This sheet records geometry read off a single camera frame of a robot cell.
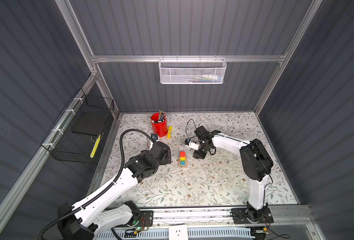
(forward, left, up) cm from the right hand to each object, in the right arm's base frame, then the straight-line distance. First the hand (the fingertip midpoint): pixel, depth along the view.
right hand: (198, 154), depth 96 cm
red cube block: (-2, +11, +4) cm, 12 cm away
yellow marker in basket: (-11, +51, +28) cm, 59 cm away
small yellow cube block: (-5, +10, +5) cm, 13 cm away
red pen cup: (+16, +26, +6) cm, 32 cm away
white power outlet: (-42, +12, +4) cm, 44 cm away
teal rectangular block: (-7, +10, +2) cm, 13 cm away
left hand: (-9, +21, +19) cm, 30 cm away
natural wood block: (-8, +9, 0) cm, 11 cm away
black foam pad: (+3, +58, +29) cm, 65 cm away
